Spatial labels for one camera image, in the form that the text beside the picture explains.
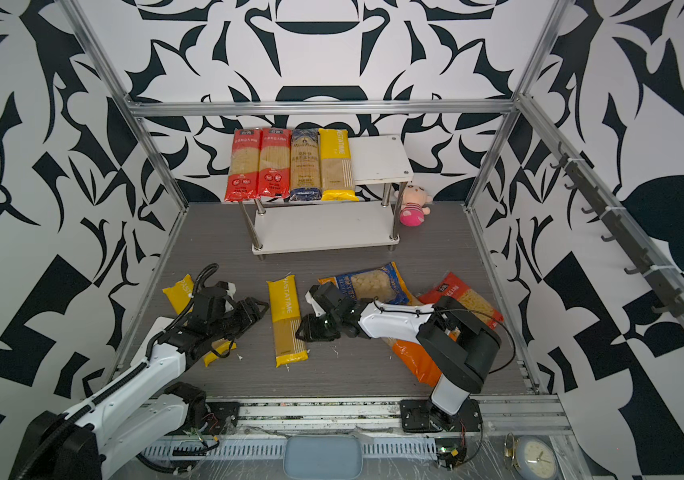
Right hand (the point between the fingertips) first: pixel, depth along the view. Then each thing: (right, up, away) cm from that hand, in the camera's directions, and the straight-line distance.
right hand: (301, 333), depth 82 cm
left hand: (-10, +7, +1) cm, 13 cm away
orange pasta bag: (+33, -8, -3) cm, 34 cm away
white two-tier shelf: (+22, +48, +2) cm, 53 cm away
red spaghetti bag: (-6, +46, -3) cm, 46 cm away
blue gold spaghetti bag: (+2, +39, -8) cm, 40 cm away
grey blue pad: (+7, -23, -15) cm, 28 cm away
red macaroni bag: (+45, +11, +11) cm, 48 cm away
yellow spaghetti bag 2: (-6, +3, +7) cm, 9 cm away
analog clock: (+54, -22, -16) cm, 60 cm away
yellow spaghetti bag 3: (-39, +8, +11) cm, 42 cm away
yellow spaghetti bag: (+10, +44, -3) cm, 45 cm away
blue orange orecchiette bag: (+24, +12, +12) cm, 30 cm away
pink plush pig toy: (+38, +38, +30) cm, 61 cm away
